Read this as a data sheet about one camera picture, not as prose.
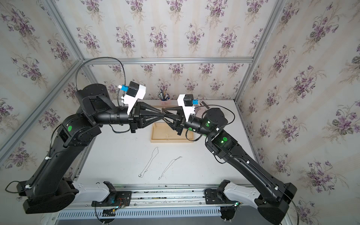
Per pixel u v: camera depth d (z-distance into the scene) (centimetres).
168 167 84
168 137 95
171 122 50
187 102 43
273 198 38
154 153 90
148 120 44
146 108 44
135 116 39
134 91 36
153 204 72
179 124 47
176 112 51
